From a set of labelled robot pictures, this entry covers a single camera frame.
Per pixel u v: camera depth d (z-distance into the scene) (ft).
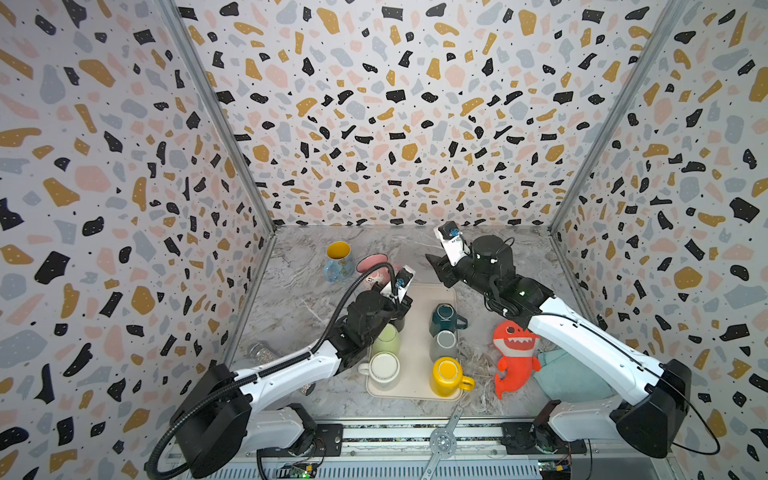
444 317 2.75
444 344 2.62
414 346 2.98
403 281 2.08
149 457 1.15
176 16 2.29
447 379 2.46
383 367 2.57
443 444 2.41
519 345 2.69
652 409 1.26
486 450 2.43
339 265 3.21
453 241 1.98
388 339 2.67
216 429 1.31
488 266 1.73
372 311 1.88
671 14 2.35
